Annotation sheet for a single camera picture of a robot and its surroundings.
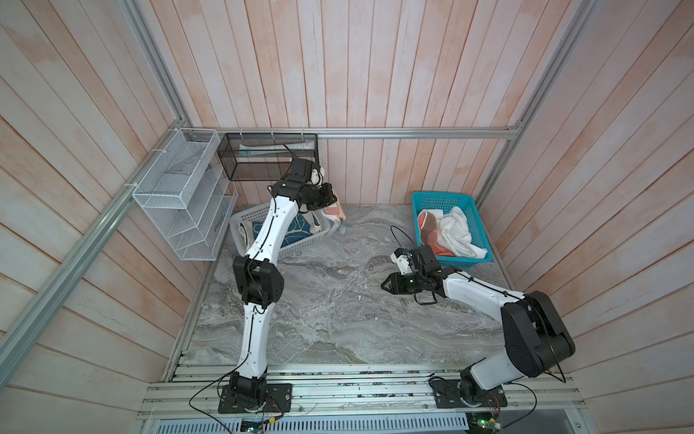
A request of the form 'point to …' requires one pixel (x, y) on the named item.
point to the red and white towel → (429, 235)
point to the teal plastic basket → (445, 201)
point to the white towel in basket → (454, 232)
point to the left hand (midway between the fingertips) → (338, 203)
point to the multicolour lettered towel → (334, 211)
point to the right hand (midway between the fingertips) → (385, 284)
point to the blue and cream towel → (302, 225)
